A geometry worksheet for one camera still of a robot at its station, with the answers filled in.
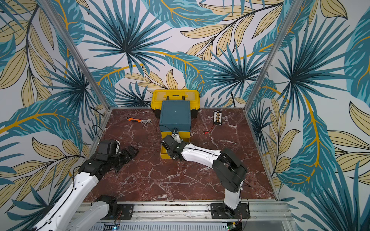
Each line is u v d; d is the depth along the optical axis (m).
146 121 1.10
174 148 0.67
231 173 0.47
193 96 1.04
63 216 0.41
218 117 1.13
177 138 0.78
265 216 0.74
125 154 0.70
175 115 0.86
